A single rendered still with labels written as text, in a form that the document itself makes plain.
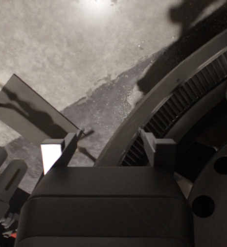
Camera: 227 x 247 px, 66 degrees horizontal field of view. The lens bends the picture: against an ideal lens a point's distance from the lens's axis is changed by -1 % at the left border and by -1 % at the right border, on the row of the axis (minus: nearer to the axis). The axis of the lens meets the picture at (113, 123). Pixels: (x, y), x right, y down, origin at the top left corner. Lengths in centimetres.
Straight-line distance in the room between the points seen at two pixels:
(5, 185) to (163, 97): 62
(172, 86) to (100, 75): 43
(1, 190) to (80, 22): 63
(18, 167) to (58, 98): 33
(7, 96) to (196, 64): 81
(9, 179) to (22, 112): 34
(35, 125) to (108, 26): 59
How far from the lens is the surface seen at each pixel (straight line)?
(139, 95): 74
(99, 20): 66
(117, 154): 29
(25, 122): 100
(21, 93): 89
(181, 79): 34
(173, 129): 34
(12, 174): 77
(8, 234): 76
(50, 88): 82
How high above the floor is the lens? 64
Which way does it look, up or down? 51 degrees down
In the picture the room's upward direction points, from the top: 169 degrees counter-clockwise
